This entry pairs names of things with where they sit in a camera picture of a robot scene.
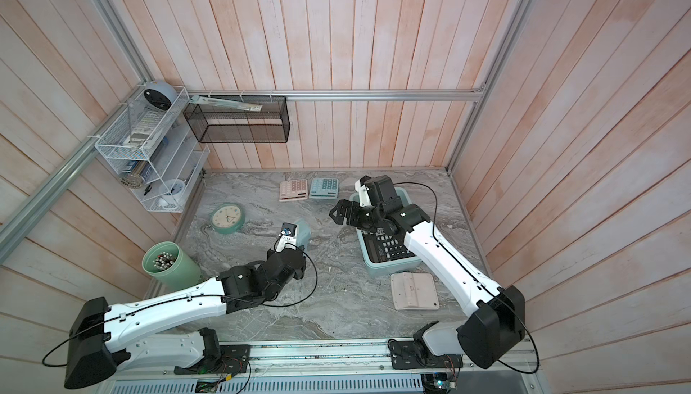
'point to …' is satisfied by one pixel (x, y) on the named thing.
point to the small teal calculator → (324, 188)
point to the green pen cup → (167, 262)
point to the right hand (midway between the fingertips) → (340, 214)
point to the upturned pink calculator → (414, 291)
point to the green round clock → (227, 218)
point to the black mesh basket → (213, 124)
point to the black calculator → (383, 246)
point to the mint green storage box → (387, 267)
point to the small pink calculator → (293, 190)
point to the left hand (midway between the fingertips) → (298, 250)
